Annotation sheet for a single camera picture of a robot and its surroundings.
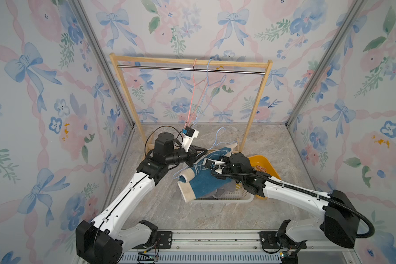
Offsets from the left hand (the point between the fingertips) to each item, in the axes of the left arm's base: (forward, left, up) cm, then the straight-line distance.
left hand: (206, 150), depth 69 cm
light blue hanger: (+30, -8, -32) cm, 45 cm away
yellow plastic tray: (+12, -33, -29) cm, 45 cm away
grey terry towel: (-7, -12, -21) cm, 25 cm away
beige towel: (-10, +9, -16) cm, 21 cm away
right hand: (+3, -3, -10) cm, 11 cm away
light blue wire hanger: (+50, -11, +4) cm, 52 cm away
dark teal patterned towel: (-7, +1, -14) cm, 16 cm away
